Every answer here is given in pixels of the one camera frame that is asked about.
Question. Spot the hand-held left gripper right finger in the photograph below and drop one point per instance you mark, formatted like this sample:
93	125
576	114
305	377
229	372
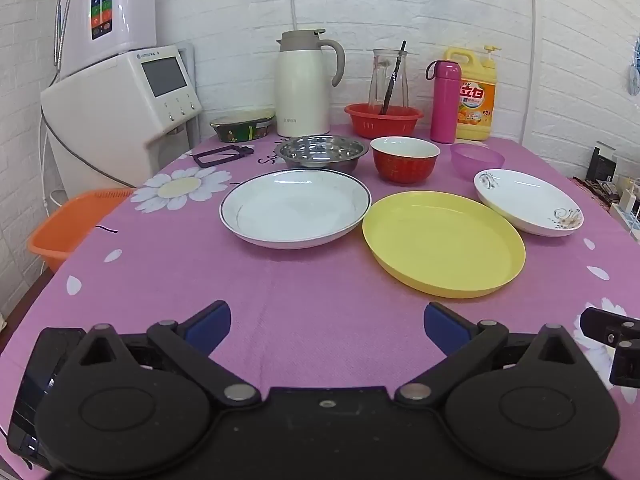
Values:
445	327

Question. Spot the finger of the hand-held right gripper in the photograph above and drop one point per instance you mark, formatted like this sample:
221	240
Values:
600	322

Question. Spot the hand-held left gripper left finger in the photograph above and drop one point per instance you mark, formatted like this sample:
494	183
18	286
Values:
210	322

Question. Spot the stainless steel bowl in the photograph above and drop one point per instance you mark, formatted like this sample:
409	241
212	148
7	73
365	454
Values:
320	152

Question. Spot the yellow plastic plate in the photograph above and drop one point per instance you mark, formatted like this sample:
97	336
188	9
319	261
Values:
440	240

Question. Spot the pink floral tablecloth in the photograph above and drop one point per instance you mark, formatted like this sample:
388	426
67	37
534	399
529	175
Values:
300	285

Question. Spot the white plate with dark rim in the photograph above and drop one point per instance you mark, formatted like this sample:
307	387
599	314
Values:
295	210

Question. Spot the white floral plate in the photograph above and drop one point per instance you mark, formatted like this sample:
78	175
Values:
525	200

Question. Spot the black box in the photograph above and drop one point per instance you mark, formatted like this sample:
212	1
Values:
601	162

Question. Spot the red bowl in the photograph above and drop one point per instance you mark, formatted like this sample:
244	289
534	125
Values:
402	167

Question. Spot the purple plastic bowl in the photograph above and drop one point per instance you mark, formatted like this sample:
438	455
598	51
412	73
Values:
475	160

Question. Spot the orange plastic basket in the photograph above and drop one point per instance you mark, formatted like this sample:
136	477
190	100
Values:
65	230

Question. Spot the instant noodle bowl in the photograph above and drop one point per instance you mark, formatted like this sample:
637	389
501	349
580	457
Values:
242	130

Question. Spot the pink thermos bottle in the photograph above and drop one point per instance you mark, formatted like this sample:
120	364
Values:
444	110

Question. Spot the yellow detergent bottle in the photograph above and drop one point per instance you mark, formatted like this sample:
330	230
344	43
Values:
477	110

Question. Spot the red plastic basket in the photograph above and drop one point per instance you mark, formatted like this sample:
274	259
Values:
365	122

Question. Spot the white water dispenser with screen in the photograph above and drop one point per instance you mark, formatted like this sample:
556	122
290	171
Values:
100	110

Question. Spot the cream thermal jug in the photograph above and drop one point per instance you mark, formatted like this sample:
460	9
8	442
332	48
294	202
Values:
300	90

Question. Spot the glass carafe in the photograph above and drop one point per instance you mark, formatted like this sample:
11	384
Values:
379	80

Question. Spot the black stirring stick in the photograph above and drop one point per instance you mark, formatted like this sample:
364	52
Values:
395	72

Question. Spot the black rubber frame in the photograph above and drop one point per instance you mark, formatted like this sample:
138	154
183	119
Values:
247	150

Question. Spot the blue white wall ornament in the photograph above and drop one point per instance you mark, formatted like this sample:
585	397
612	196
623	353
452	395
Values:
635	65

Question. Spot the white wall pipe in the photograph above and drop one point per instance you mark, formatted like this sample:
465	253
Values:
529	60

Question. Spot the white wall water purifier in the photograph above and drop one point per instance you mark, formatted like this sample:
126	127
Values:
125	10

